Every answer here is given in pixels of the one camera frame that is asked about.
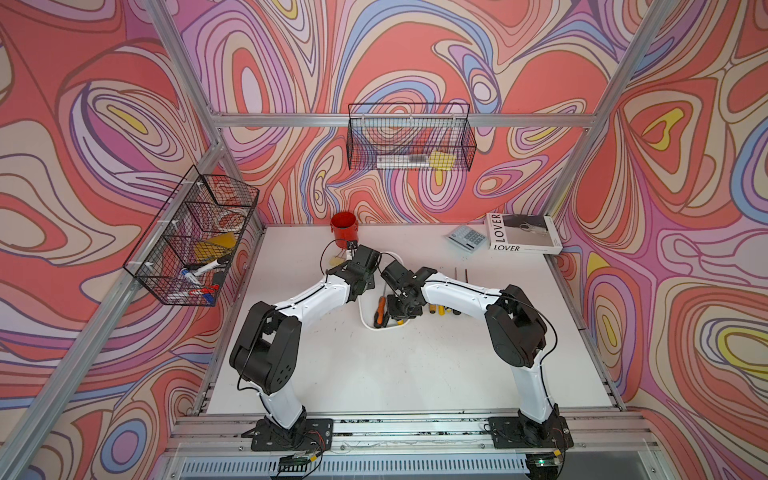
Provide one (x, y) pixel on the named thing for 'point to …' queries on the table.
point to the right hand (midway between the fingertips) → (397, 321)
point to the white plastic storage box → (374, 302)
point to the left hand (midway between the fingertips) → (363, 276)
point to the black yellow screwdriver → (455, 273)
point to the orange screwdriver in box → (381, 316)
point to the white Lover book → (522, 233)
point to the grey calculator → (466, 238)
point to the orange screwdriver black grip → (466, 275)
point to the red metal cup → (344, 224)
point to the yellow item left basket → (215, 248)
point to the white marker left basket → (219, 263)
